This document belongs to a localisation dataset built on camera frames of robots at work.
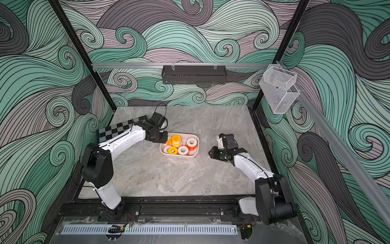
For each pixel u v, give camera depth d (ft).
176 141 3.10
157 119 2.37
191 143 3.12
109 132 3.30
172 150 3.04
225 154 2.13
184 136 3.27
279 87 2.49
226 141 2.29
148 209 2.53
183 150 3.02
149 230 2.29
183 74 3.51
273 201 1.30
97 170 1.52
